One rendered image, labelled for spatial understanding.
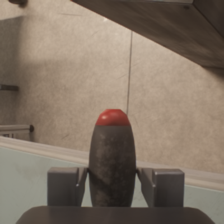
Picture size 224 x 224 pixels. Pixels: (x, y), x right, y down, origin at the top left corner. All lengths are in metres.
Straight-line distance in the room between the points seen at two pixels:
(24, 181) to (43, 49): 1.49
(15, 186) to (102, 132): 0.24
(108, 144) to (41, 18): 1.74
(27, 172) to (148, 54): 1.11
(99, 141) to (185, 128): 1.15
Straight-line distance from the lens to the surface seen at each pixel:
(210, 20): 0.51
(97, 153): 0.16
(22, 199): 0.38
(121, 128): 0.16
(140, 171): 0.16
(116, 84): 1.46
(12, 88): 1.88
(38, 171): 0.35
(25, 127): 1.78
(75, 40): 1.65
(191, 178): 0.26
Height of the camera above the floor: 1.24
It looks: 58 degrees down
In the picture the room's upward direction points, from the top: 89 degrees counter-clockwise
